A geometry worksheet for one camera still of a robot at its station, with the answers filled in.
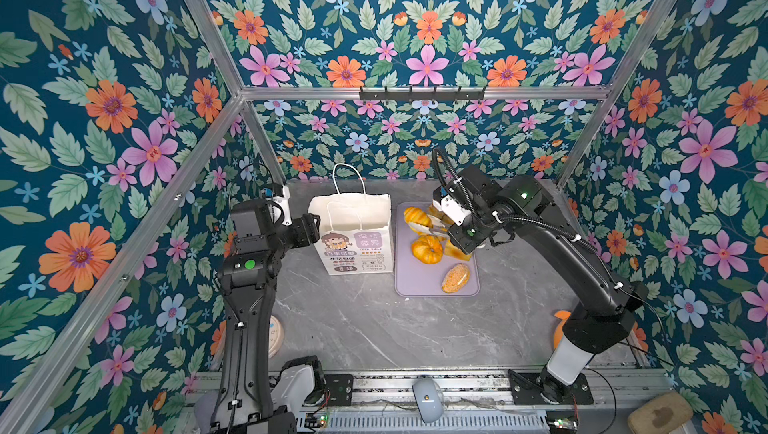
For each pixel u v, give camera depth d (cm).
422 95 93
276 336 80
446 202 61
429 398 65
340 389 74
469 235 57
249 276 45
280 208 56
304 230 61
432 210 65
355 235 76
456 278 88
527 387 73
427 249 96
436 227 77
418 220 77
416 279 93
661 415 68
